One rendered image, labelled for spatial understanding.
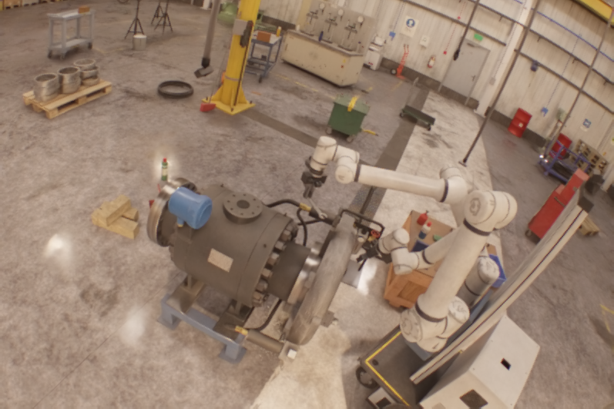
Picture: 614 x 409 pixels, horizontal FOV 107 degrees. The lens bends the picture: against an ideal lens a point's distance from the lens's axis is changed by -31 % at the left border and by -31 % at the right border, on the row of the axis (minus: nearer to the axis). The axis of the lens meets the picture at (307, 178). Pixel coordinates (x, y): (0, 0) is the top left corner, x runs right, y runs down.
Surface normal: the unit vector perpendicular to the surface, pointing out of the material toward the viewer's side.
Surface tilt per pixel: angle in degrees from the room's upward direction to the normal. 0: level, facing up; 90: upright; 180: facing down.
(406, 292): 90
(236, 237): 33
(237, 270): 65
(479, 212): 88
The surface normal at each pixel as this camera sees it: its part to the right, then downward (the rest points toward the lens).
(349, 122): -0.26, 0.48
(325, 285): 0.03, -0.33
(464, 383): -0.74, 0.18
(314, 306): -0.11, -0.04
